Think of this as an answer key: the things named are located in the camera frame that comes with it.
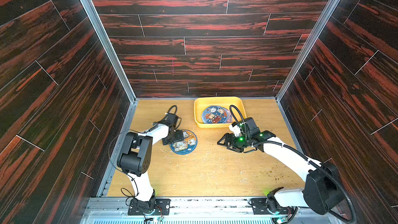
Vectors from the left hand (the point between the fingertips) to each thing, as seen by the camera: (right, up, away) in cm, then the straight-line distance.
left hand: (179, 140), depth 98 cm
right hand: (+26, +1, -14) cm, 30 cm away
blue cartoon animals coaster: (+5, -3, -4) cm, 7 cm away
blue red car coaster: (+25, +16, +10) cm, 32 cm away
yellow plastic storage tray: (+14, +24, +17) cm, 32 cm away
